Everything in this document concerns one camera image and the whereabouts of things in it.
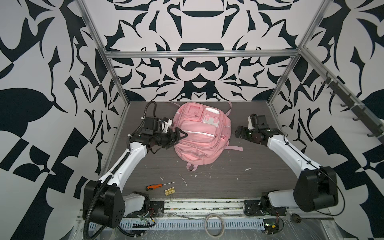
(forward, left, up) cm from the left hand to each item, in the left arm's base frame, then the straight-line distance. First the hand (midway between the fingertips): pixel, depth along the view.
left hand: (183, 136), depth 78 cm
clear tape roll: (-39, -17, -18) cm, 46 cm away
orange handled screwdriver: (-19, +18, -19) cm, 32 cm away
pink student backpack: (+11, -15, -9) cm, 20 cm away
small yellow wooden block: (-22, +8, -18) cm, 29 cm away
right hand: (+6, -34, -7) cm, 35 cm away
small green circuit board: (-38, -40, -21) cm, 59 cm away
